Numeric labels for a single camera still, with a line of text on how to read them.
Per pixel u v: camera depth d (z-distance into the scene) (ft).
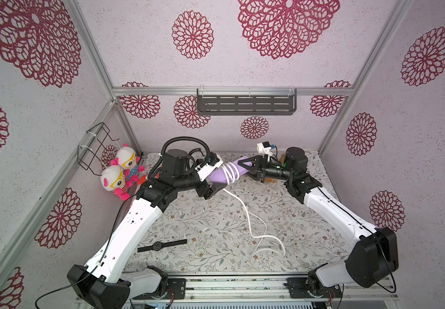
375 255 1.35
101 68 2.74
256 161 2.14
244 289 2.45
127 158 3.05
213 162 1.79
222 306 2.55
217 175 2.19
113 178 2.75
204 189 1.92
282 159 2.05
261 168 2.05
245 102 3.09
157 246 2.75
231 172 2.13
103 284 1.20
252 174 2.23
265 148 2.28
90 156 2.49
